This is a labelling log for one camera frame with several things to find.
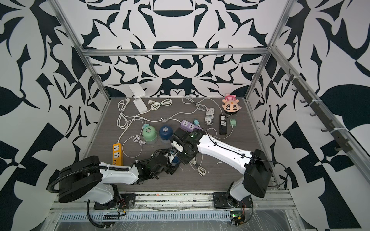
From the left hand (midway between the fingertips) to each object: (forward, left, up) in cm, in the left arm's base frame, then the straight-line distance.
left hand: (175, 154), depth 85 cm
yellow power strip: (+3, +35, -3) cm, 35 cm away
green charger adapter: (+24, -41, -4) cm, 47 cm away
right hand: (-4, -5, +6) cm, 9 cm away
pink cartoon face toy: (+35, -41, +3) cm, 54 cm away
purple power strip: (+21, -9, -3) cm, 23 cm away
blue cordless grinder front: (-6, 0, +4) cm, 7 cm away
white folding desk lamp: (+34, +22, +18) cm, 45 cm away
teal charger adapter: (+24, -14, -2) cm, 28 cm away
